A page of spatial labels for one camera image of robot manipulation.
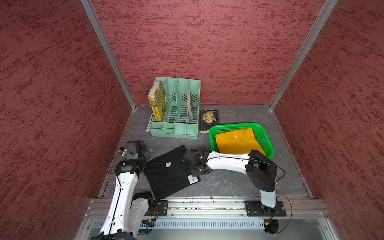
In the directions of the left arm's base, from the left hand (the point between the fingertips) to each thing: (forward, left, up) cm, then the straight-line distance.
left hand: (147, 157), depth 80 cm
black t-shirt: (-3, -10, -13) cm, 17 cm away
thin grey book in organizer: (+37, -22, +4) cm, 43 cm away
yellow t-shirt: (+15, -56, -7) cm, 58 cm away
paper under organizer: (+28, +8, -10) cm, 30 cm away
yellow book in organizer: (+34, -1, +12) cm, 36 cm away
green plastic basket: (+23, -69, -4) cm, 73 cm away
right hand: (-5, -28, -11) cm, 30 cm away
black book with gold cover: (+36, -36, -9) cm, 52 cm away
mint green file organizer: (+47, -16, -10) cm, 50 cm away
